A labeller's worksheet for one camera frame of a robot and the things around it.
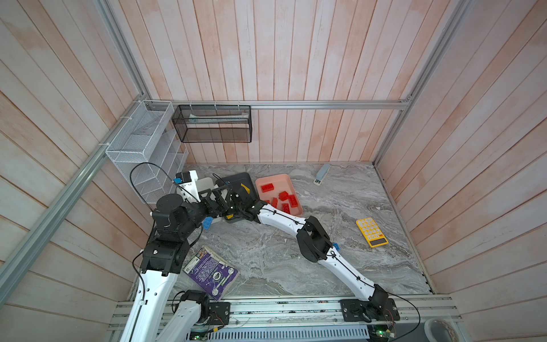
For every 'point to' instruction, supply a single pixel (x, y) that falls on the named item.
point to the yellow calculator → (372, 232)
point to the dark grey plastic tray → (243, 187)
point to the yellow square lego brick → (229, 216)
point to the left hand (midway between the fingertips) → (223, 193)
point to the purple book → (211, 273)
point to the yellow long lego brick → (247, 189)
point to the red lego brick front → (285, 208)
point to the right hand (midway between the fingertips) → (207, 210)
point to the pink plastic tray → (280, 183)
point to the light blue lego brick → (206, 222)
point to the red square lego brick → (283, 196)
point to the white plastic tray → (204, 184)
